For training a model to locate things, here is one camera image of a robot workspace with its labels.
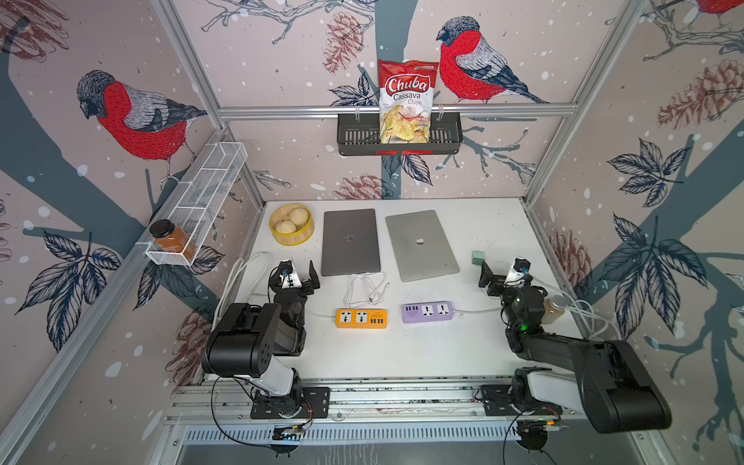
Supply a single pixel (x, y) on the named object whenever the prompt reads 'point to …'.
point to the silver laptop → (420, 246)
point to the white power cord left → (230, 280)
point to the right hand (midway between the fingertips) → (498, 261)
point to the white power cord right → (579, 309)
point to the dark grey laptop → (350, 242)
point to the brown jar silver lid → (554, 307)
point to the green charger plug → (478, 257)
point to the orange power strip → (364, 319)
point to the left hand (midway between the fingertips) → (300, 258)
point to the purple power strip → (420, 312)
